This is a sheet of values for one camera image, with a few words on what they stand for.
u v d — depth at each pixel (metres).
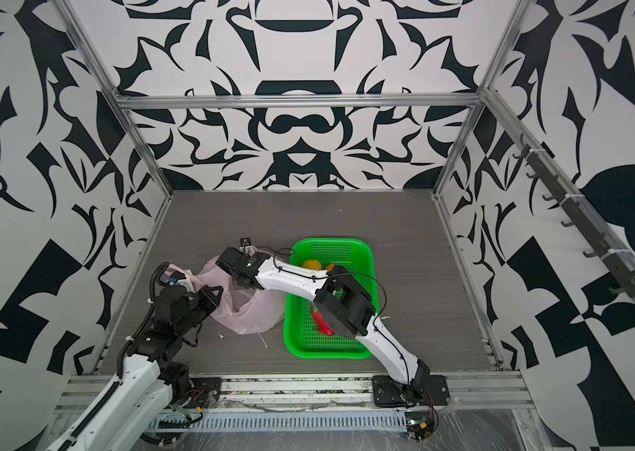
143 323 0.63
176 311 0.63
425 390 0.66
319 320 0.80
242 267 0.67
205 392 0.73
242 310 0.78
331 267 0.93
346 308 0.55
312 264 0.92
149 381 0.55
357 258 0.95
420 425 0.70
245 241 0.83
